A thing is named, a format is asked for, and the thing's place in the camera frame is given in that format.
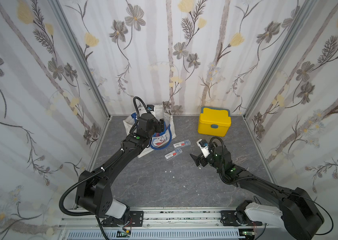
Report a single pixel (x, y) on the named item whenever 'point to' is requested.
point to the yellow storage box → (214, 121)
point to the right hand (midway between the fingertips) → (199, 147)
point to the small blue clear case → (184, 143)
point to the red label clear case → (173, 153)
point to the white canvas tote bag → (160, 140)
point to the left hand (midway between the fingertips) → (159, 118)
